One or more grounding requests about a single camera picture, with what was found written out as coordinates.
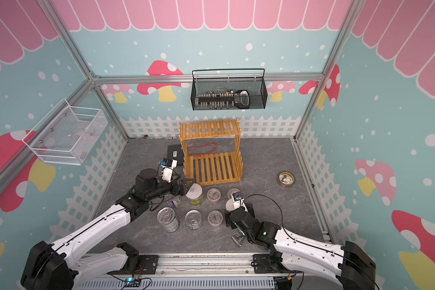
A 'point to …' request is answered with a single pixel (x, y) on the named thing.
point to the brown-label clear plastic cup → (214, 194)
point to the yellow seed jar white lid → (194, 195)
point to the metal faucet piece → (238, 240)
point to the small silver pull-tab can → (193, 219)
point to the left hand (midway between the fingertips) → (188, 180)
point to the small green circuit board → (132, 282)
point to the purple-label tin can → (176, 202)
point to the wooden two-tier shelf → (214, 168)
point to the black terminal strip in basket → (239, 99)
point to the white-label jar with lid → (231, 205)
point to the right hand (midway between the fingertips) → (232, 208)
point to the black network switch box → (175, 151)
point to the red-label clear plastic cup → (232, 191)
